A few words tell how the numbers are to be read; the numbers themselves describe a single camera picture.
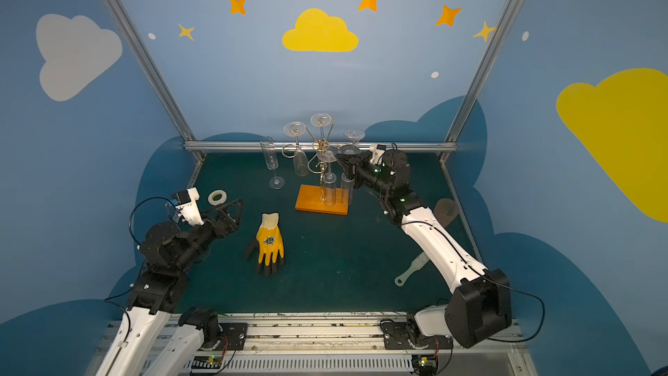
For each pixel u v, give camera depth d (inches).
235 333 29.3
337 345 28.9
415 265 34.7
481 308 16.0
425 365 28.9
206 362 28.8
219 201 40.4
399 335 29.5
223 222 23.7
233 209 25.0
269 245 35.7
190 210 23.4
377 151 28.1
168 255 19.6
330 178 32.1
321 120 33.9
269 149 38.6
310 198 41.2
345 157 27.7
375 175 25.0
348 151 30.1
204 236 23.6
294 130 32.3
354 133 33.0
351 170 25.7
